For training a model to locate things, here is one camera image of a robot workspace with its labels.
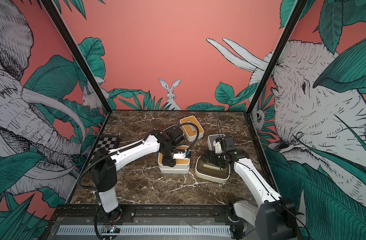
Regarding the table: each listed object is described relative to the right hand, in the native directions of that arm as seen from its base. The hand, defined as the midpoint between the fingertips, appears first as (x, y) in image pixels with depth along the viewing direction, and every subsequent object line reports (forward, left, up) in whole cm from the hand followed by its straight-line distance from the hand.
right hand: (206, 156), depth 82 cm
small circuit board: (-33, +47, -11) cm, 59 cm away
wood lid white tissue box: (+23, +9, -6) cm, 25 cm away
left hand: (0, +18, -1) cm, 19 cm away
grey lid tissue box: (+17, -5, -7) cm, 19 cm away
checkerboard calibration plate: (+14, +64, -8) cm, 66 cm away
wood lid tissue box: (-4, +15, -1) cm, 15 cm away
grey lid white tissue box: (-5, +19, -9) cm, 21 cm away
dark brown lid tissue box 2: (+3, +17, +19) cm, 26 cm away
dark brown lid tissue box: (-5, -3, -9) cm, 11 cm away
